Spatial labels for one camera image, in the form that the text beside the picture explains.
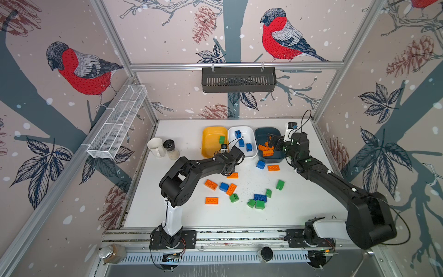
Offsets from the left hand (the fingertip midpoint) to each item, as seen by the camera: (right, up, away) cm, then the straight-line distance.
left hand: (227, 165), depth 95 cm
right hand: (+24, +17, -10) cm, 31 cm away
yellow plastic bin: (-11, +14, +15) cm, 23 cm away
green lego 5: (-3, +14, +11) cm, 18 cm away
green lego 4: (+28, -9, -7) cm, 30 cm away
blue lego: (+20, 0, +2) cm, 20 cm away
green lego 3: (+17, -18, -11) cm, 26 cm away
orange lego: (-8, -9, -5) cm, 14 cm away
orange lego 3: (+27, -1, 0) cm, 27 cm away
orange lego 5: (+4, -5, -3) cm, 7 cm away
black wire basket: (+8, +52, +11) cm, 54 cm away
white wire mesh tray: (-52, +24, -16) cm, 59 cm away
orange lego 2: (-8, -15, -11) cm, 20 cm away
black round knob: (+15, -26, -33) cm, 45 cm away
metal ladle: (+56, -31, -27) cm, 70 cm away
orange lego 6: (+24, +7, +5) cm, 26 cm away
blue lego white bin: (+7, +18, +15) cm, 24 cm away
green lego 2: (+12, -16, -12) cm, 24 cm away
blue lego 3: (+9, +12, +11) cm, 19 cm away
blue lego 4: (+14, +10, +8) cm, 19 cm away
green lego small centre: (+21, -12, -10) cm, 26 cm away
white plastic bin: (+14, +18, +15) cm, 27 cm away
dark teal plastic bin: (+22, +16, +12) cm, 30 cm away
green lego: (+4, -14, -12) cm, 18 cm away
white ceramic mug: (-40, +11, 0) cm, 41 cm away
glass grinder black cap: (-33, +12, 0) cm, 35 cm away
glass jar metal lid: (-45, -26, -33) cm, 61 cm away
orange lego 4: (+2, -11, -8) cm, 14 cm away
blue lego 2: (-2, -10, -7) cm, 12 cm away
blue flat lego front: (+16, -14, -9) cm, 23 cm away
